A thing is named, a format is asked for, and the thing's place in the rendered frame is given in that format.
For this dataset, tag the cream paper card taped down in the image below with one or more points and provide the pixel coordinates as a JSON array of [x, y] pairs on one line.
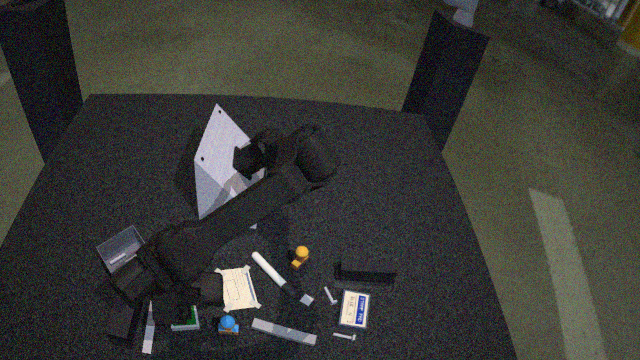
[[238, 289]]

